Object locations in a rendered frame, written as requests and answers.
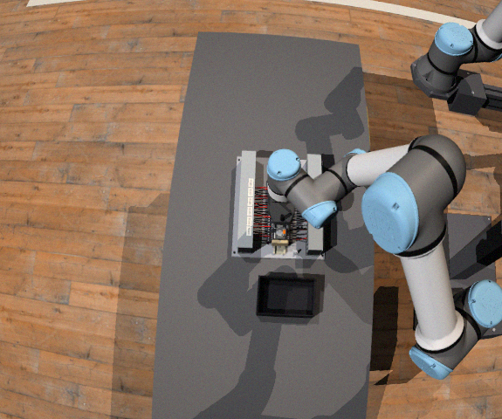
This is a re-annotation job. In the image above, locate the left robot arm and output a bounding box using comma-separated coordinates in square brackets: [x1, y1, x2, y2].
[267, 134, 502, 380]

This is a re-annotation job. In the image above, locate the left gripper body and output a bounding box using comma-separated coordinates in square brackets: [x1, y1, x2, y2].
[267, 182, 294, 225]

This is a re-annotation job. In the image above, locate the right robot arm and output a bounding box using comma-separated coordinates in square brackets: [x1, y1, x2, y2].
[416, 0, 502, 93]

